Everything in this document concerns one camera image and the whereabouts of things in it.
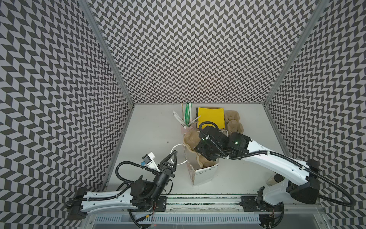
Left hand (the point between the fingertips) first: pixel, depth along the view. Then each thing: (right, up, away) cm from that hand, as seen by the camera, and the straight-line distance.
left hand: (179, 153), depth 62 cm
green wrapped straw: (+3, +18, +31) cm, 36 cm away
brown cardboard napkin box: (+10, +19, +45) cm, 50 cm away
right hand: (+8, -3, +5) cm, 10 cm away
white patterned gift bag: (+9, -10, 0) cm, 14 cm away
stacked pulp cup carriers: (+35, +11, +37) cm, 52 cm away
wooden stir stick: (0, +19, +31) cm, 37 cm away
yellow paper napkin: (+24, +16, +43) cm, 52 cm away
